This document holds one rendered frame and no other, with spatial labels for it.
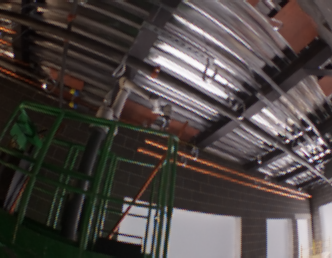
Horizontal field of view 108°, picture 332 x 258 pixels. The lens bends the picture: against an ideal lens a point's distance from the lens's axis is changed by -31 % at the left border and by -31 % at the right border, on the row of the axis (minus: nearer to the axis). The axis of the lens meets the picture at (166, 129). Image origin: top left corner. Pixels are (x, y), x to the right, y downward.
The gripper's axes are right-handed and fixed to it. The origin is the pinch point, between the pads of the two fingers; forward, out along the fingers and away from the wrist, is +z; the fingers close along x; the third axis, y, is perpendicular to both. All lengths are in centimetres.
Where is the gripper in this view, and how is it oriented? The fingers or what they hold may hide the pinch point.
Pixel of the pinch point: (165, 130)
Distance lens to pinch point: 176.0
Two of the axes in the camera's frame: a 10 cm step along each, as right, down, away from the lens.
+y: 9.6, 2.3, 1.4
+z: -1.0, 8.0, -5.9
